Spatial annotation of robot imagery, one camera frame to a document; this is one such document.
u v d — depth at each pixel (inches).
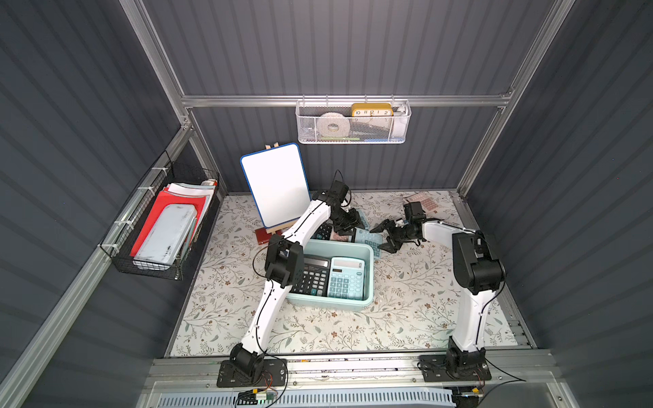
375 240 40.1
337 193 32.7
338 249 36.2
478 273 21.7
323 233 38.8
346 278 33.4
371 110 34.2
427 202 45.3
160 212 28.4
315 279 34.0
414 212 33.3
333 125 33.1
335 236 37.8
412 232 31.0
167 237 26.3
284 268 25.6
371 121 35.7
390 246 36.2
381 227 36.1
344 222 35.0
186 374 29.5
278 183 35.0
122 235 24.4
